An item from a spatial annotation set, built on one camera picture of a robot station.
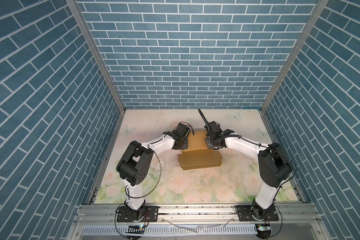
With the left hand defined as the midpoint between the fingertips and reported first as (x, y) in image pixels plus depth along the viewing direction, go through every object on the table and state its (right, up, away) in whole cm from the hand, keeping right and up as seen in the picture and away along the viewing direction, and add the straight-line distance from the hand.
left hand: (184, 144), depth 96 cm
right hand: (+16, +3, -2) cm, 16 cm away
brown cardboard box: (+8, -6, -7) cm, 12 cm away
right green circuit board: (+40, -39, -22) cm, 60 cm away
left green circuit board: (-22, -38, -24) cm, 50 cm away
